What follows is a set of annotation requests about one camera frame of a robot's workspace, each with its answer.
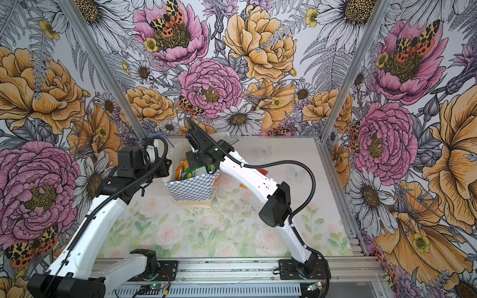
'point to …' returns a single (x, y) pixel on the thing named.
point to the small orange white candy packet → (241, 185)
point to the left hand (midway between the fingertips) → (170, 167)
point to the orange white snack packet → (178, 173)
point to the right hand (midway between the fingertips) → (194, 163)
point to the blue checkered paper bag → (194, 192)
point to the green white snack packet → (187, 173)
